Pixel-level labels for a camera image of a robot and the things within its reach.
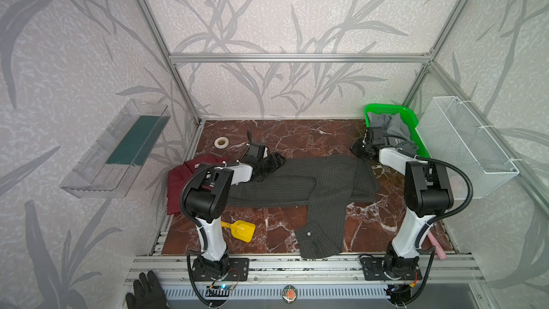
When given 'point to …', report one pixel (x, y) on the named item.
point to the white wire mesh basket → (450, 133)
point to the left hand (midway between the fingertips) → (282, 157)
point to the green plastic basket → (408, 116)
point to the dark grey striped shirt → (331, 184)
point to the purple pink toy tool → (439, 252)
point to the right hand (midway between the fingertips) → (350, 140)
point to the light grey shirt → (396, 131)
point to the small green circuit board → (225, 287)
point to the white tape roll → (221, 146)
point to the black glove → (147, 293)
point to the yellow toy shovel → (241, 229)
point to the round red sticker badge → (289, 294)
